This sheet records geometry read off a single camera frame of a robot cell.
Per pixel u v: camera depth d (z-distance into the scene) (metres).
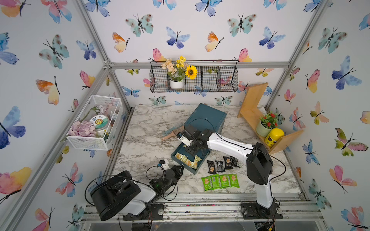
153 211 0.74
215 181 0.83
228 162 0.89
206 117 0.86
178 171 0.79
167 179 0.65
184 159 0.89
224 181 0.83
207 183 0.82
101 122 0.66
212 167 0.88
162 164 0.81
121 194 0.45
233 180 0.83
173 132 1.03
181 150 0.96
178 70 0.85
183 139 0.79
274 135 0.84
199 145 0.61
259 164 0.49
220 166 0.88
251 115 1.05
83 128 0.60
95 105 0.77
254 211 0.74
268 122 0.86
